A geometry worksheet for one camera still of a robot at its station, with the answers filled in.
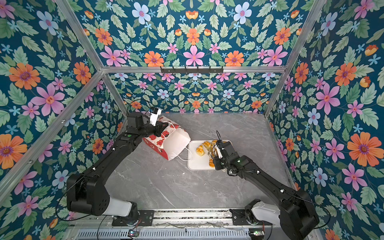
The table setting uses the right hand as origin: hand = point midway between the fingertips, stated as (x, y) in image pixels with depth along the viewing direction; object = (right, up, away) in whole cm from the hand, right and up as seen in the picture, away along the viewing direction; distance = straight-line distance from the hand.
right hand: (215, 159), depth 83 cm
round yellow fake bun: (-2, -4, +7) cm, 9 cm away
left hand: (-26, +22, -4) cm, 34 cm away
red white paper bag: (-28, +9, +16) cm, 33 cm away
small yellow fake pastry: (-9, +3, +10) cm, 14 cm away
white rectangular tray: (-11, -4, +10) cm, 16 cm away
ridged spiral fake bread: (-3, +6, +13) cm, 15 cm away
